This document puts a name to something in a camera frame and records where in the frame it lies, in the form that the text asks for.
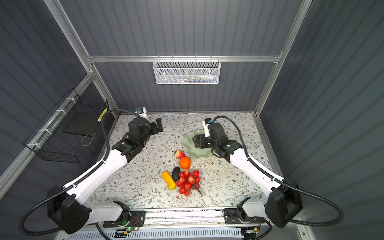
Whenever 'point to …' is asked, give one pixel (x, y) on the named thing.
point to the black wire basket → (65, 134)
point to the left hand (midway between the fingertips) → (154, 120)
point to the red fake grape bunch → (188, 181)
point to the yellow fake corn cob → (169, 180)
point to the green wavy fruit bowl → (188, 142)
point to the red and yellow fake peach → (179, 154)
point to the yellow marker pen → (104, 112)
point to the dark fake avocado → (175, 173)
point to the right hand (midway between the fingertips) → (201, 138)
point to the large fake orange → (185, 163)
